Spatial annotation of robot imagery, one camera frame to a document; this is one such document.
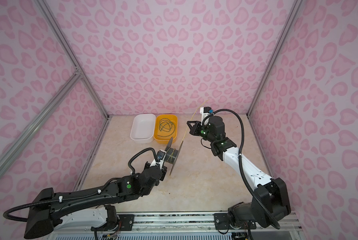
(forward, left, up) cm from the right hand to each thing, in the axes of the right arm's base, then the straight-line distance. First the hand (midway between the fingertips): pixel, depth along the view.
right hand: (188, 120), depth 76 cm
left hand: (-16, +12, -11) cm, 23 cm away
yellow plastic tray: (+8, +16, -29) cm, 34 cm away
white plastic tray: (+20, +35, -31) cm, 51 cm away
